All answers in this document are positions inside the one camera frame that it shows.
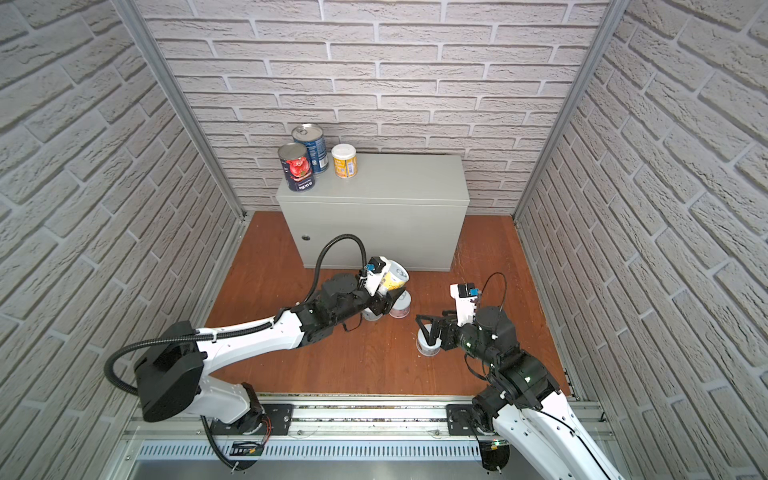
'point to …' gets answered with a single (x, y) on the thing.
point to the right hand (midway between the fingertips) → (431, 314)
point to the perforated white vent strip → (177, 451)
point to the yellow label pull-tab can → (396, 276)
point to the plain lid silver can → (423, 346)
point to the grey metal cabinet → (411, 207)
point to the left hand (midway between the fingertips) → (396, 275)
